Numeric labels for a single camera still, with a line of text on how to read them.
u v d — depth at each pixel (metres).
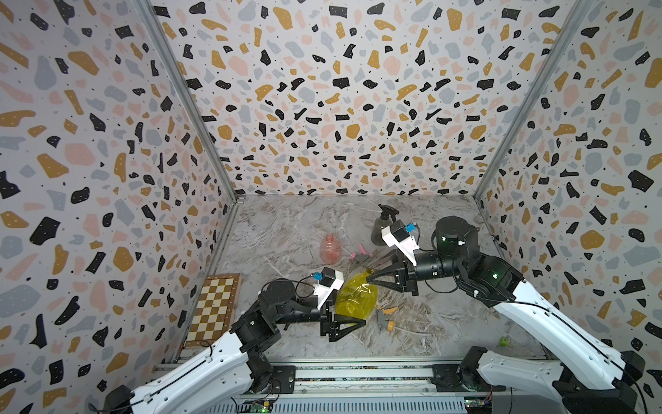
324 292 0.56
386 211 0.93
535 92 0.88
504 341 0.80
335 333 0.55
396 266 0.50
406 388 0.73
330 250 1.04
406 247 0.50
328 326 0.55
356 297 0.63
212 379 0.47
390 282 0.53
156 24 0.71
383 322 0.84
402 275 0.50
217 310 0.84
